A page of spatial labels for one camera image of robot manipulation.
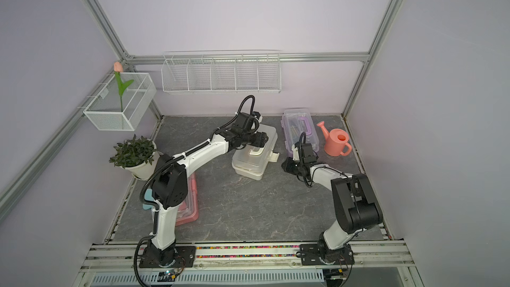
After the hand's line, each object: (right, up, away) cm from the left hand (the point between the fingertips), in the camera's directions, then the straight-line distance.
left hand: (263, 138), depth 91 cm
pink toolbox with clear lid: (-29, -28, -15) cm, 43 cm away
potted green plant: (-53, -7, -9) cm, 54 cm away
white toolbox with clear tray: (-6, -10, -3) cm, 12 cm away
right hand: (+9, -12, +4) cm, 16 cm away
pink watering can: (+35, -2, +4) cm, 36 cm away
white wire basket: (-59, +11, -19) cm, 63 cm away
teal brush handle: (-53, -27, -1) cm, 60 cm away
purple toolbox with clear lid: (+18, +9, +17) cm, 26 cm away
